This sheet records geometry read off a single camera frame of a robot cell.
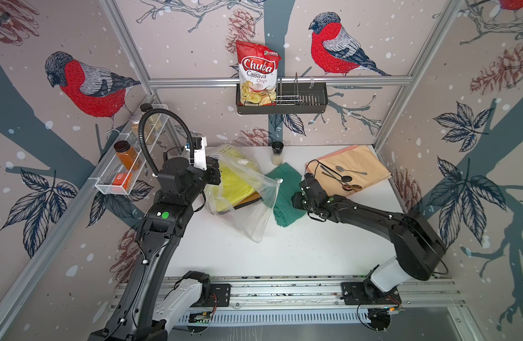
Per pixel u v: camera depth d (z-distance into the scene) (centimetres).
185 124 48
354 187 101
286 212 91
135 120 73
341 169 110
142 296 38
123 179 64
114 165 70
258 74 78
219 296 73
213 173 57
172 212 44
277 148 107
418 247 44
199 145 54
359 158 115
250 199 92
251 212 89
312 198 68
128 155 68
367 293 66
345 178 106
